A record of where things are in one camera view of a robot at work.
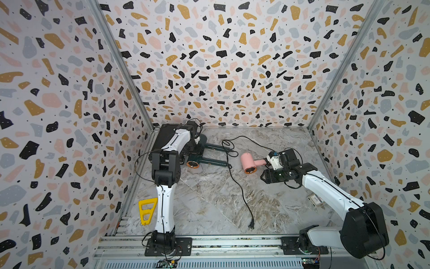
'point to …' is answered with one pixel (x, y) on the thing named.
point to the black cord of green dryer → (247, 138)
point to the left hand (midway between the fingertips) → (198, 153)
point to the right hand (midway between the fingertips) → (267, 176)
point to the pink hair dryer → (249, 165)
